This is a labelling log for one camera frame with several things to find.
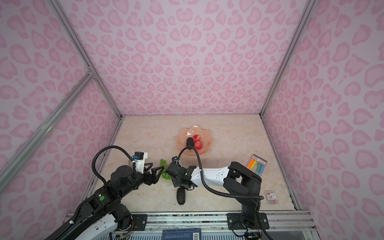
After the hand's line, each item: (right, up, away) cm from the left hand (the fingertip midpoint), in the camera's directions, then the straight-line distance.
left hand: (158, 164), depth 72 cm
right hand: (+7, -11, +13) cm, 19 cm away
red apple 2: (+19, +6, +26) cm, 33 cm away
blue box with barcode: (+14, -32, -3) cm, 35 cm away
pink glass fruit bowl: (+8, +8, +29) cm, 31 cm away
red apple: (+18, +10, +29) cm, 36 cm away
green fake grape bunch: (-2, -4, +20) cm, 21 cm away
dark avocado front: (+10, -18, +6) cm, 22 cm away
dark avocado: (+14, +7, +29) cm, 33 cm away
